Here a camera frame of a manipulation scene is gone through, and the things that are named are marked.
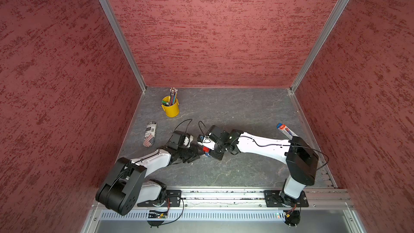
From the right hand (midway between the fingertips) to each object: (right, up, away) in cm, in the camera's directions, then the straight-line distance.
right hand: (214, 153), depth 83 cm
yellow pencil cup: (-27, +22, +17) cm, 39 cm away
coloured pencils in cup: (-25, +31, +12) cm, 42 cm away
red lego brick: (-4, +5, -8) cm, 10 cm away
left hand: (-6, -3, +2) cm, 7 cm away
